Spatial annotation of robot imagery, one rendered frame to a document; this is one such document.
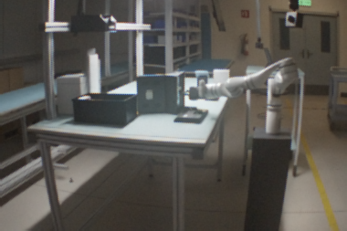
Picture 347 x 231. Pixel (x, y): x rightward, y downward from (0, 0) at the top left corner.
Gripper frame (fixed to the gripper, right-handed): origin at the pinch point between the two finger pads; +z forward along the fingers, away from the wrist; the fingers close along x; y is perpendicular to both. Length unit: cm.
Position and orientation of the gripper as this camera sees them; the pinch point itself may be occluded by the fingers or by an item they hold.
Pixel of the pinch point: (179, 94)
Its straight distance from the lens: 196.5
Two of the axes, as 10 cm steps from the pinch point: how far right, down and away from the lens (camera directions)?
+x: 0.7, -9.8, 2.1
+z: -7.1, 1.0, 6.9
